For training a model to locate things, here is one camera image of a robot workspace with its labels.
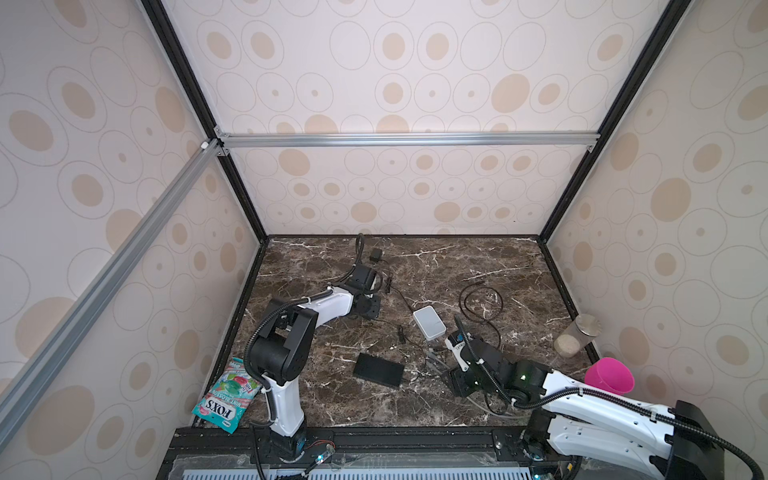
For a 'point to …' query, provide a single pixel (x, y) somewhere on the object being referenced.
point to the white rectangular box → (429, 323)
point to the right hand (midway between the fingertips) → (450, 372)
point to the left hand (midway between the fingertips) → (379, 300)
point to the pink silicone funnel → (610, 374)
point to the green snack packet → (229, 397)
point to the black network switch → (379, 370)
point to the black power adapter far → (376, 254)
